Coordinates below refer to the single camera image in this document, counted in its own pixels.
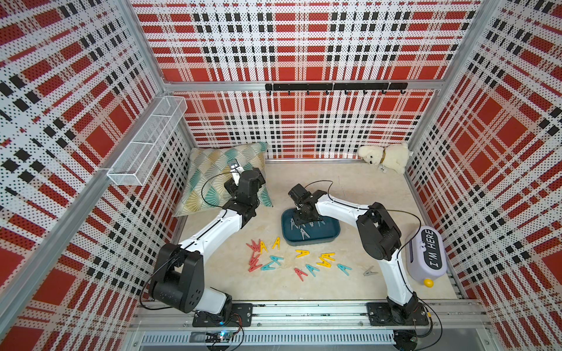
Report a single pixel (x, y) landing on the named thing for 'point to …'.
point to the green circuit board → (223, 336)
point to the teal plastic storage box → (326, 229)
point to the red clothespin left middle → (253, 259)
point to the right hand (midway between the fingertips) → (303, 217)
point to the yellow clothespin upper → (276, 243)
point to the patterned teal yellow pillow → (208, 170)
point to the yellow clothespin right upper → (327, 255)
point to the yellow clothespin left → (263, 245)
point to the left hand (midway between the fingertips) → (247, 172)
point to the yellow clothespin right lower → (324, 263)
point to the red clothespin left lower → (253, 266)
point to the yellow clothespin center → (303, 253)
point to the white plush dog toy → (394, 157)
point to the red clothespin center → (299, 273)
